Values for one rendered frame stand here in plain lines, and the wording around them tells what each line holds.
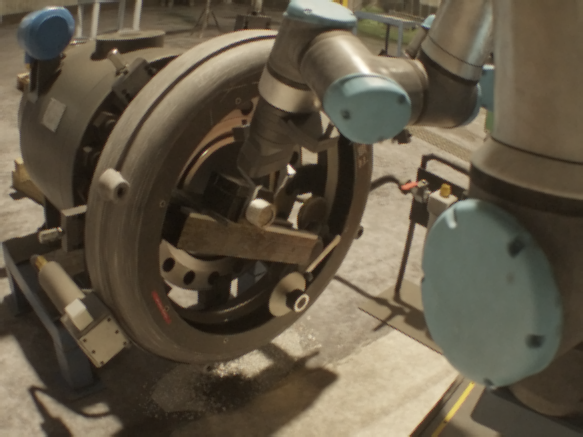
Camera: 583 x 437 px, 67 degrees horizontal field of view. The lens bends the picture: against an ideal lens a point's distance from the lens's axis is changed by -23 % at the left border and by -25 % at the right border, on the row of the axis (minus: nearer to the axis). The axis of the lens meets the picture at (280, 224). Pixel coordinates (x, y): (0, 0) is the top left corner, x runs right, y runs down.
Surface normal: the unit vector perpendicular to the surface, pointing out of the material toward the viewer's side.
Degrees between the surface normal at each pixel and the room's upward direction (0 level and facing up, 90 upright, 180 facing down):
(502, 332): 95
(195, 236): 90
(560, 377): 70
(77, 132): 63
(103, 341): 90
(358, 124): 114
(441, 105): 94
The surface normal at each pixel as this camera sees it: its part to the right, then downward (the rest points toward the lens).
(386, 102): 0.28, 0.78
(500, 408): -0.63, 0.29
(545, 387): -0.60, -0.04
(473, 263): -0.89, 0.21
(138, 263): 0.70, 0.38
